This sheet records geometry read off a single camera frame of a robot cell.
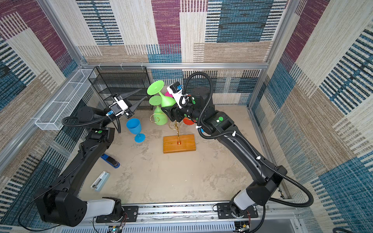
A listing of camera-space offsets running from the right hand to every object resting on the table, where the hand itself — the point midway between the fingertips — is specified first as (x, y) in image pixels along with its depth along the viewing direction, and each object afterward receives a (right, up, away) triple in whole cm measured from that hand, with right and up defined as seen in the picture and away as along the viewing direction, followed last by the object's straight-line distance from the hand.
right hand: (168, 105), depth 63 cm
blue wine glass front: (-24, -10, +25) cm, 36 cm away
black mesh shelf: (-48, +22, +42) cm, 67 cm away
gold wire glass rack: (0, -9, +31) cm, 32 cm away
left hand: (-9, +5, -7) cm, 13 cm away
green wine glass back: (-8, -5, +21) cm, 23 cm away
